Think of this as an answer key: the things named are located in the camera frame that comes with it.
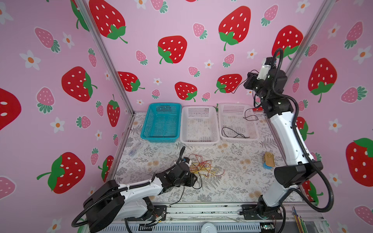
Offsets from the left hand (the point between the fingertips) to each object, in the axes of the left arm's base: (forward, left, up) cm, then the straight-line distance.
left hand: (196, 178), depth 82 cm
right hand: (+35, -24, +46) cm, 63 cm away
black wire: (+35, -33, -3) cm, 48 cm away
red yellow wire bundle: (+9, -2, -2) cm, 9 cm away
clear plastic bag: (+20, +42, -4) cm, 46 cm away
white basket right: (+46, -34, -4) cm, 57 cm away
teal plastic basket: (+45, +26, -3) cm, 53 cm away
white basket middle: (+41, -3, -2) cm, 42 cm away
